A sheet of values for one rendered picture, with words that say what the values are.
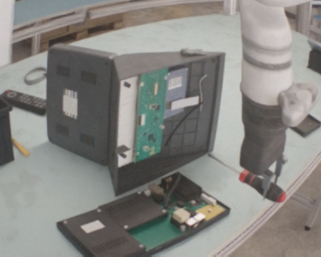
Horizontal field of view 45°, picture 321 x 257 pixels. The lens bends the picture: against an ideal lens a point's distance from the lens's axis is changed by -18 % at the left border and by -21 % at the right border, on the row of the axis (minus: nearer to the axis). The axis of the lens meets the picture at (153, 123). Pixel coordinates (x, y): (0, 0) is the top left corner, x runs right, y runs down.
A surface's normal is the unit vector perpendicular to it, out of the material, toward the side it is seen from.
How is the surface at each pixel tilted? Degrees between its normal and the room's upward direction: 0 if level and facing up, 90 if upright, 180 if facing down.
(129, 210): 0
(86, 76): 90
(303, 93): 14
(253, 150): 83
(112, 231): 0
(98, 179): 0
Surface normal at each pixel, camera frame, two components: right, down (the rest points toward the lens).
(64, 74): -0.46, 0.40
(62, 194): 0.07, -0.87
